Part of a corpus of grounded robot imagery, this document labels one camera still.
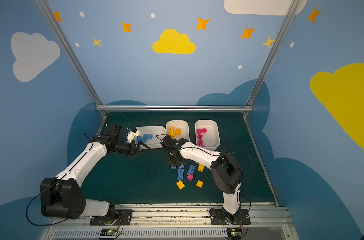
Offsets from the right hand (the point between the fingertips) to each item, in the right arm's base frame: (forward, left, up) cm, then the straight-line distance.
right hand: (172, 161), depth 88 cm
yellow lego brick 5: (-11, -5, -7) cm, 14 cm away
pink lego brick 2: (+23, -17, -6) cm, 29 cm away
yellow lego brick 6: (-10, -17, -7) cm, 21 cm away
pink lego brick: (+28, -20, -4) cm, 35 cm away
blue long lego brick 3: (-4, -5, -7) cm, 10 cm away
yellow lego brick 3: (+26, -1, -4) cm, 26 cm away
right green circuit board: (-33, -33, -8) cm, 48 cm away
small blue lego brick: (+20, +18, -5) cm, 28 cm away
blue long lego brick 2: (-3, 0, -2) cm, 4 cm away
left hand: (+1, +15, +10) cm, 18 cm away
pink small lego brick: (+28, -17, -6) cm, 33 cm away
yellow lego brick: (+26, +4, -4) cm, 27 cm away
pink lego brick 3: (-7, -11, -5) cm, 14 cm away
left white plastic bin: (+24, +13, -4) cm, 27 cm away
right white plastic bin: (+23, -26, -8) cm, 36 cm away
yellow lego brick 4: (-1, -17, -5) cm, 18 cm away
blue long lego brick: (+19, +22, -5) cm, 29 cm away
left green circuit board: (-36, +28, -7) cm, 46 cm away
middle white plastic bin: (+31, -4, -2) cm, 31 cm away
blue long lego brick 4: (-2, -12, -7) cm, 14 cm away
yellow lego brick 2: (+23, +3, -3) cm, 23 cm away
